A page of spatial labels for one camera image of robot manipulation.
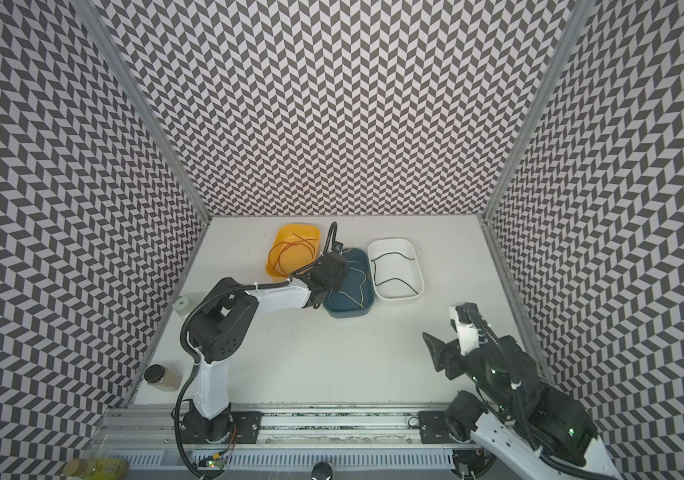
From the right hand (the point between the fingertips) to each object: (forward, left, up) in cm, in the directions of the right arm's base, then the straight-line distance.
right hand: (440, 329), depth 63 cm
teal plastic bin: (+23, +19, -25) cm, 38 cm away
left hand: (+32, +27, -19) cm, 45 cm away
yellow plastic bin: (+42, +41, -22) cm, 63 cm away
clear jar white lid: (+14, +67, -12) cm, 69 cm away
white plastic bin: (+31, +5, -22) cm, 38 cm away
